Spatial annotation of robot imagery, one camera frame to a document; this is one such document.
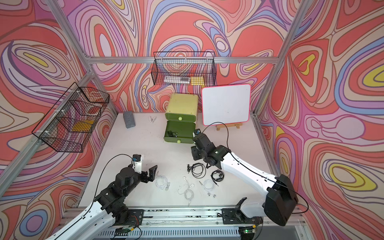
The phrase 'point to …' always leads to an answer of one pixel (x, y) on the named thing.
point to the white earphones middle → (186, 189)
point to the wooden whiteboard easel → (237, 125)
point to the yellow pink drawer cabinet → (183, 103)
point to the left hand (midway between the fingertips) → (151, 165)
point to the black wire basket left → (68, 125)
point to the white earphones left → (161, 181)
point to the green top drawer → (181, 117)
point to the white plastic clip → (151, 120)
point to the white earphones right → (208, 186)
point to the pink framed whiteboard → (227, 104)
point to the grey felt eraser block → (129, 119)
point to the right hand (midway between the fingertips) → (197, 152)
